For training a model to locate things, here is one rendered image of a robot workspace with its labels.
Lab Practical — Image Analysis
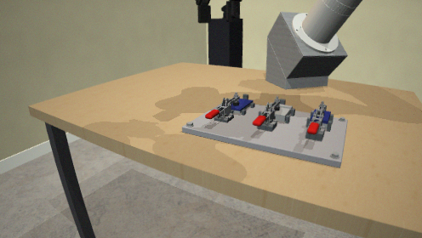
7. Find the toggle clamp with red handle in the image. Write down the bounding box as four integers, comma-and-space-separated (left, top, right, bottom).
253, 96, 281, 132
205, 92, 240, 122
305, 101, 325, 141

